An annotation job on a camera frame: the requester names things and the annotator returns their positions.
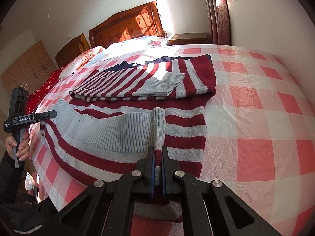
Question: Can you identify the red white striped sweater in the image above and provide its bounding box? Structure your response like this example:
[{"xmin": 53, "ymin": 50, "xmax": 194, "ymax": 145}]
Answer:
[{"xmin": 40, "ymin": 54, "xmax": 217, "ymax": 223}]

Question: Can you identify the black sleeved left forearm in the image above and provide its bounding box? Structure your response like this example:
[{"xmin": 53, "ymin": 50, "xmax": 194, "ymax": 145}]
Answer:
[{"xmin": 1, "ymin": 153, "xmax": 58, "ymax": 232}]

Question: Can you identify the person's left hand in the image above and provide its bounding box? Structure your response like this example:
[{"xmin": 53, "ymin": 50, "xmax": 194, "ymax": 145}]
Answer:
[{"xmin": 5, "ymin": 131, "xmax": 30, "ymax": 161}]

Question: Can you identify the red floral bedspread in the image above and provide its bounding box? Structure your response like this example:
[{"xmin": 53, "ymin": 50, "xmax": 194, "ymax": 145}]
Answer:
[{"xmin": 26, "ymin": 67, "xmax": 64, "ymax": 114}]

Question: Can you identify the light wooden wardrobe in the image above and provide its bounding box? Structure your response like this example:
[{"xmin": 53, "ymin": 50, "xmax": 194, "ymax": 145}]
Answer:
[{"xmin": 1, "ymin": 41, "xmax": 56, "ymax": 93}]

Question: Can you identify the white crumpled face mask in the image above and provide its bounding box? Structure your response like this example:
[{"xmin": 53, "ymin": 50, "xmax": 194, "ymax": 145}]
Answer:
[{"xmin": 25, "ymin": 172, "xmax": 36, "ymax": 191}]

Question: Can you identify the pink floral folded quilt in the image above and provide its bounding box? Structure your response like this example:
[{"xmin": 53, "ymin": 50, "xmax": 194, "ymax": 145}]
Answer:
[{"xmin": 59, "ymin": 46, "xmax": 105, "ymax": 81}]

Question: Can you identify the pink checkered bed sheet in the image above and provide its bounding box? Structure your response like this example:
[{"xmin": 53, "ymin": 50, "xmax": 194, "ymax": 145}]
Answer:
[{"xmin": 37, "ymin": 44, "xmax": 314, "ymax": 235}]

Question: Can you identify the light blue floral quilt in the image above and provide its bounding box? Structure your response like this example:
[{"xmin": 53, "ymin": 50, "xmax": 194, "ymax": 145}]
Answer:
[{"xmin": 92, "ymin": 36, "xmax": 170, "ymax": 62}]

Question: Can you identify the carved wooden headboard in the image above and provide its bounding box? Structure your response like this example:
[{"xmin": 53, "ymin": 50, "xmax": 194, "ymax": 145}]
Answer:
[{"xmin": 89, "ymin": 1, "xmax": 166, "ymax": 48}]

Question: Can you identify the wooden nightstand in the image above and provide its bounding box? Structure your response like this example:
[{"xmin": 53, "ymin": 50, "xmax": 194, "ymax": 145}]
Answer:
[{"xmin": 168, "ymin": 32, "xmax": 208, "ymax": 45}]

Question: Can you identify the pink floral curtain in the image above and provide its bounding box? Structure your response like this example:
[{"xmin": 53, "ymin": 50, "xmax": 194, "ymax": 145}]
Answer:
[{"xmin": 206, "ymin": 0, "xmax": 231, "ymax": 45}]

